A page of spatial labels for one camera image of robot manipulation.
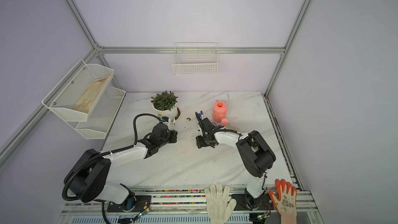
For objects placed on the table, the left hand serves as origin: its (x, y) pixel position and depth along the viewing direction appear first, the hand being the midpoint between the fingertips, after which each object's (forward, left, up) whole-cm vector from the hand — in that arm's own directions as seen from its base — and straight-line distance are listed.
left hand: (176, 133), depth 90 cm
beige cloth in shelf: (+6, +43, +22) cm, 49 cm away
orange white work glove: (-33, -56, -6) cm, 66 cm away
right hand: (-3, -14, -6) cm, 16 cm away
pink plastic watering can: (+16, -27, +1) cm, 31 cm away
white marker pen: (+21, -14, -10) cm, 27 cm away
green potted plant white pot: (+15, +7, +9) cm, 19 cm away
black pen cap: (+17, -6, -8) cm, 19 cm away
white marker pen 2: (+20, -16, -8) cm, 26 cm away
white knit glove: (-36, -24, -8) cm, 44 cm away
